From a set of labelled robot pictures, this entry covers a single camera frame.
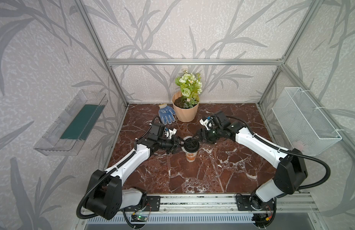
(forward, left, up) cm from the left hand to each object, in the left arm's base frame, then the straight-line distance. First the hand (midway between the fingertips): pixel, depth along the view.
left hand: (186, 147), depth 76 cm
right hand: (+4, -5, +1) cm, 6 cm away
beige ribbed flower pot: (+28, +2, -6) cm, 28 cm away
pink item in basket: (-1, -57, +5) cm, 57 cm away
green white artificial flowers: (+38, -3, +10) cm, 40 cm away
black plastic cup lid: (0, -4, +1) cm, 4 cm away
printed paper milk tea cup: (-2, -3, -9) cm, 9 cm away
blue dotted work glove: (+39, +16, -18) cm, 46 cm away
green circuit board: (-30, +23, -18) cm, 42 cm away
